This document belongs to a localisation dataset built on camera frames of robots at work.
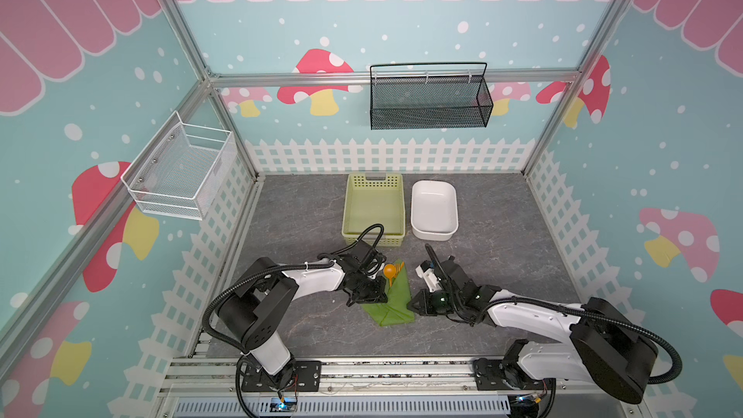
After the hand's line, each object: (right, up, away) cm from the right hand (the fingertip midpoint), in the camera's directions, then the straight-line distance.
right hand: (405, 306), depth 81 cm
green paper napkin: (-2, -1, +4) cm, 4 cm away
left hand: (-6, -1, +4) cm, 7 cm away
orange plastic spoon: (-4, +8, +10) cm, 14 cm away
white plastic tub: (+13, +25, +25) cm, 38 cm away
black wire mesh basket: (+8, +65, +13) cm, 66 cm away
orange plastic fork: (-1, +9, +10) cm, 13 cm away
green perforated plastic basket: (-10, +31, +31) cm, 45 cm away
